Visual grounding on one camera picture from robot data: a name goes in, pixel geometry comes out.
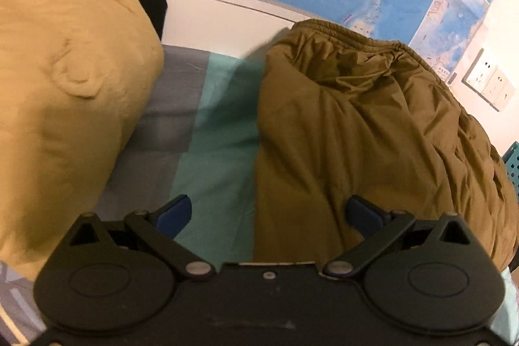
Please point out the teal grey striped bed sheet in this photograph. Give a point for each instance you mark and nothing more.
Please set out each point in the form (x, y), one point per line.
(202, 151)

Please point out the yellow padded quilt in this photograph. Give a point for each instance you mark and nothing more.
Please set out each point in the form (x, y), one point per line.
(69, 94)

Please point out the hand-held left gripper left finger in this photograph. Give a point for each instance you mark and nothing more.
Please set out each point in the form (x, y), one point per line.
(174, 215)

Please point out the black cloth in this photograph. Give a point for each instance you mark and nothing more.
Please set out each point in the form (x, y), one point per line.
(150, 5)

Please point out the white wall socket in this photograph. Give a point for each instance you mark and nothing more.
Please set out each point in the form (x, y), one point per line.
(495, 83)
(480, 68)

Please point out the teal perforated plastic basket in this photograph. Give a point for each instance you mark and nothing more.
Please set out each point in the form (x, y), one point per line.
(513, 171)

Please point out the olive brown padded trousers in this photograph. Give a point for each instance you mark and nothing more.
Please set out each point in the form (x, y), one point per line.
(365, 143)

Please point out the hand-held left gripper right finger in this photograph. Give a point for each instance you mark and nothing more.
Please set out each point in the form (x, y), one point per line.
(363, 214)

